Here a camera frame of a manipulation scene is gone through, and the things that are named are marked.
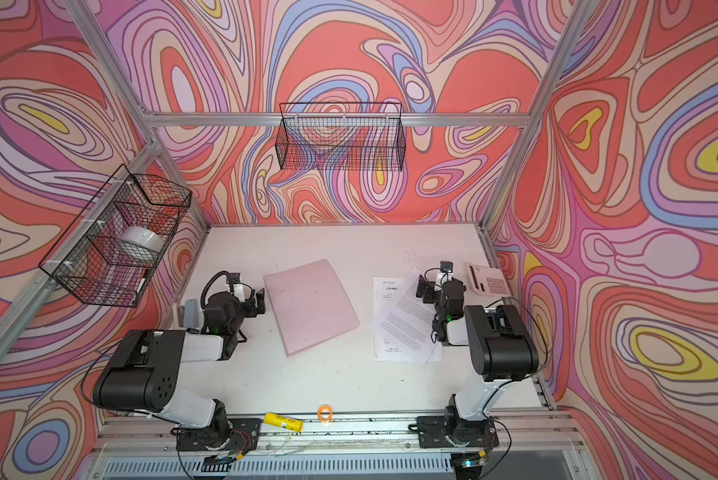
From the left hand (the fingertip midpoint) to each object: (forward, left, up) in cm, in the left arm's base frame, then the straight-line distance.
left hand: (251, 288), depth 94 cm
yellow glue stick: (-37, -16, -4) cm, 41 cm away
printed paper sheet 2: (+4, -43, -7) cm, 44 cm away
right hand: (+3, -60, -2) cm, 60 cm away
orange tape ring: (-34, -25, -6) cm, 43 cm away
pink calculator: (+6, -79, -5) cm, 79 cm away
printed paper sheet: (-9, -50, -6) cm, 51 cm away
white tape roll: (-2, +18, +26) cm, 32 cm away
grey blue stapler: (-7, +19, -4) cm, 20 cm away
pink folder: (-2, -18, -7) cm, 20 cm away
